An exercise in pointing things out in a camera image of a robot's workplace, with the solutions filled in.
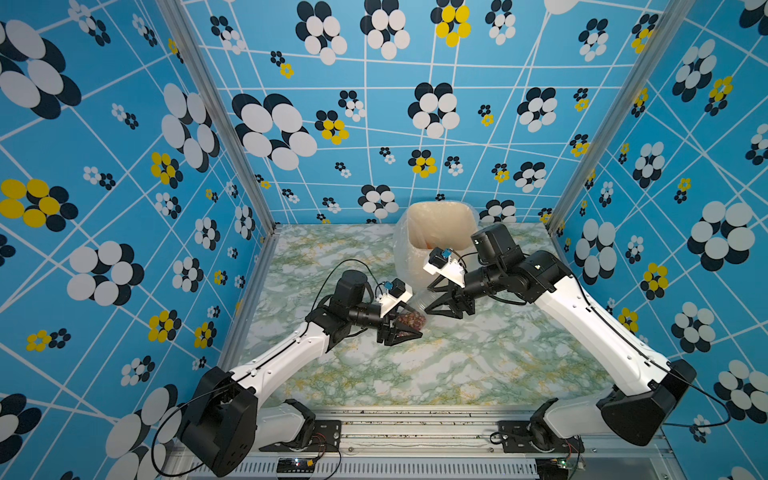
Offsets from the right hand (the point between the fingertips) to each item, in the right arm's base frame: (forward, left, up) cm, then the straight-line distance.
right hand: (434, 295), depth 68 cm
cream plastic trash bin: (+32, 0, -9) cm, 34 cm away
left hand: (-3, +3, -7) cm, 8 cm away
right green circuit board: (-30, -28, -29) cm, 50 cm away
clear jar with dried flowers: (-4, +5, -5) cm, 8 cm away
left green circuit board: (-30, +34, -30) cm, 54 cm away
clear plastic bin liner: (+32, 0, -10) cm, 34 cm away
